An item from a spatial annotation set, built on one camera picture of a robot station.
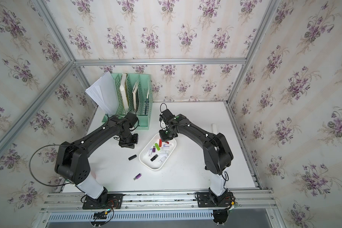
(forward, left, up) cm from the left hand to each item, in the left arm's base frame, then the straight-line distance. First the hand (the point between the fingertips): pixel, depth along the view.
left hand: (137, 147), depth 84 cm
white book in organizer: (+35, +12, +17) cm, 40 cm away
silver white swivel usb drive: (0, -7, -8) cm, 11 cm away
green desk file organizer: (+50, +1, +2) cm, 50 cm away
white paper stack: (+35, +26, +12) cm, 45 cm away
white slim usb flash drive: (-5, -15, -7) cm, 17 cm away
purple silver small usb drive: (+3, -9, -9) cm, 13 cm away
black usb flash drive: (-3, +4, -8) cm, 10 cm away
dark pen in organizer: (+49, +1, -10) cm, 50 cm away
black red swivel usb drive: (+8, -18, -8) cm, 21 cm away
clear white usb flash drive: (0, -16, -8) cm, 18 cm away
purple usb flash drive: (-15, -1, -9) cm, 17 cm away
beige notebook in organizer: (+35, +5, +9) cm, 37 cm away
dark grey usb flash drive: (-4, -9, -8) cm, 13 cm away
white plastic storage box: (+1, -11, -8) cm, 14 cm away
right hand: (+5, -16, +1) cm, 17 cm away
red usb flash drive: (+8, -13, -8) cm, 17 cm away
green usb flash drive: (+5, -11, -8) cm, 15 cm away
